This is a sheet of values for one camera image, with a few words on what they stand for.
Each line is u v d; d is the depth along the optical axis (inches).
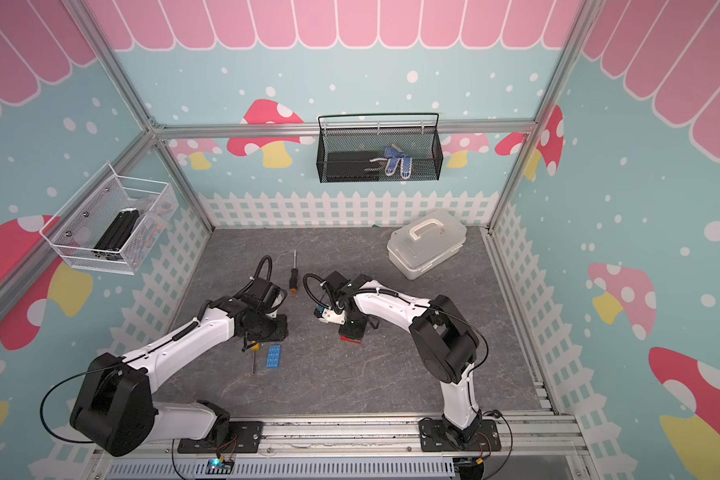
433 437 29.2
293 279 40.4
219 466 28.6
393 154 35.1
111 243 26.4
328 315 32.0
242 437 29.3
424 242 40.2
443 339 19.5
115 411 16.3
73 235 26.0
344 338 33.4
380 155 35.1
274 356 34.1
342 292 26.0
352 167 34.1
